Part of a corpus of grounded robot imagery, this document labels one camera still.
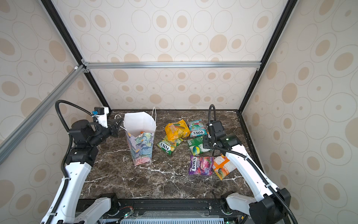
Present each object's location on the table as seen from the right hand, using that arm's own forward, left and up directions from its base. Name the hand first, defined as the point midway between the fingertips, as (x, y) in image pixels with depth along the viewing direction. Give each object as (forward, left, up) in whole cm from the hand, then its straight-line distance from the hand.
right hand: (208, 141), depth 79 cm
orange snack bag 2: (-8, -10, -16) cm, 20 cm away
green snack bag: (+6, +5, -15) cm, 17 cm away
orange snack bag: (+14, +43, -10) cm, 46 cm away
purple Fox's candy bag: (-8, +4, -15) cm, 17 cm away
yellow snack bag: (+16, +19, -11) cm, 27 cm away
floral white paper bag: (+14, +43, -5) cm, 45 cm away
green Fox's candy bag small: (+6, +24, -15) cm, 29 cm away
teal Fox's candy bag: (+22, +4, -16) cm, 27 cm away
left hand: (+3, +43, +18) cm, 46 cm away
